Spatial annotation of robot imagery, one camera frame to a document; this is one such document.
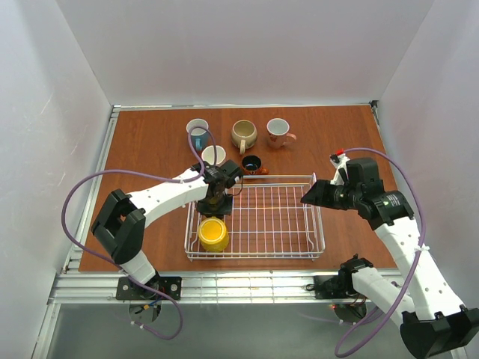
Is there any yellow mug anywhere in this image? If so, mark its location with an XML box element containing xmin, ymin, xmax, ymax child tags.
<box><xmin>198</xmin><ymin>217</ymin><xmax>229</xmax><ymax>253</ymax></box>

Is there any pink faceted mug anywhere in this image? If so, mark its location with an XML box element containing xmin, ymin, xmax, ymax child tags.
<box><xmin>201</xmin><ymin>145</ymin><xmax>226</xmax><ymax>166</ymax></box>

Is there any blue mug white inside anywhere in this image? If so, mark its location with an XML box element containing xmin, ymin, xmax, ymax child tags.
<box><xmin>186</xmin><ymin>118</ymin><xmax>209</xmax><ymax>152</ymax></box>

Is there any beige round mug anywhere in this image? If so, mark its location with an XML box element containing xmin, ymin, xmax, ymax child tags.
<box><xmin>231</xmin><ymin>120</ymin><xmax>257</xmax><ymax>155</ymax></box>

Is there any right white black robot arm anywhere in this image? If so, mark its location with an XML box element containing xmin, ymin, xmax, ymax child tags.
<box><xmin>301</xmin><ymin>153</ymin><xmax>478</xmax><ymax>358</ymax></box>

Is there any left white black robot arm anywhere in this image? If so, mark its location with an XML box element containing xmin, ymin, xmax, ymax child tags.
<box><xmin>91</xmin><ymin>160</ymin><xmax>243</xmax><ymax>285</ymax></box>

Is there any small dark brown cup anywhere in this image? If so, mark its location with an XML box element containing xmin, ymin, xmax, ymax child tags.
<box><xmin>241</xmin><ymin>155</ymin><xmax>269</xmax><ymax>176</ymax></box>

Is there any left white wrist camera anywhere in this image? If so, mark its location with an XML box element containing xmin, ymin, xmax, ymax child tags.
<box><xmin>190</xmin><ymin>162</ymin><xmax>206</xmax><ymax>177</ymax></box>

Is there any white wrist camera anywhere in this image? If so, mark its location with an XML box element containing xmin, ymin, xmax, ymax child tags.
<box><xmin>329</xmin><ymin>150</ymin><xmax>350</xmax><ymax>185</ymax></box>
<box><xmin>190</xmin><ymin>162</ymin><xmax>206</xmax><ymax>177</ymax></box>

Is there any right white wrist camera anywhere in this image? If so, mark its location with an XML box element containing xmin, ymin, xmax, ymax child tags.
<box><xmin>329</xmin><ymin>150</ymin><xmax>350</xmax><ymax>185</ymax></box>

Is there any white wire dish rack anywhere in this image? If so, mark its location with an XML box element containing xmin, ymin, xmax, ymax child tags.
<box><xmin>184</xmin><ymin>173</ymin><xmax>326</xmax><ymax>261</ymax></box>

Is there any white floral mug pink handle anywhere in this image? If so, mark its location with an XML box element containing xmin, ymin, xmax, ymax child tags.
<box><xmin>266</xmin><ymin>118</ymin><xmax>297</xmax><ymax>149</ymax></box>

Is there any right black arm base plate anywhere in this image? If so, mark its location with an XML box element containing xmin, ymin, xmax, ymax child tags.
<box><xmin>313</xmin><ymin>274</ymin><xmax>358</xmax><ymax>299</ymax></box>

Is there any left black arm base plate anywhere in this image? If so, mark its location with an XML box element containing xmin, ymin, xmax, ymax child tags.
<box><xmin>115</xmin><ymin>276</ymin><xmax>183</xmax><ymax>301</ymax></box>

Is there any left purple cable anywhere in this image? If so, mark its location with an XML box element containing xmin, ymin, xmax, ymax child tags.
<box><xmin>61</xmin><ymin>126</ymin><xmax>220</xmax><ymax>340</ymax></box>

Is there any aluminium table frame rail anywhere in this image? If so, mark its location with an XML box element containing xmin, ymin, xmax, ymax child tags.
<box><xmin>48</xmin><ymin>271</ymin><xmax>337</xmax><ymax>304</ymax></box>

